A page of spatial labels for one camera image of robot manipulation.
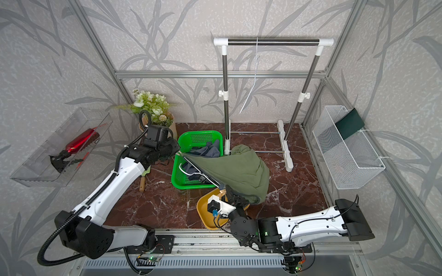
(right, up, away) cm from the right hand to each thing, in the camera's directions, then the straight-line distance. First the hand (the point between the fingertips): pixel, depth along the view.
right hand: (228, 187), depth 66 cm
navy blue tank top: (-9, +13, +23) cm, 28 cm away
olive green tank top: (+6, +2, +25) cm, 26 cm away
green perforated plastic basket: (-25, -2, +28) cm, 37 cm away
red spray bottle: (-61, +11, -5) cm, 62 cm away
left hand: (-23, +16, +13) cm, 31 cm away
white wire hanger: (-6, +3, -4) cm, 8 cm away
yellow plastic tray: (-10, -19, +15) cm, 26 cm away
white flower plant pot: (-38, +35, +25) cm, 57 cm away
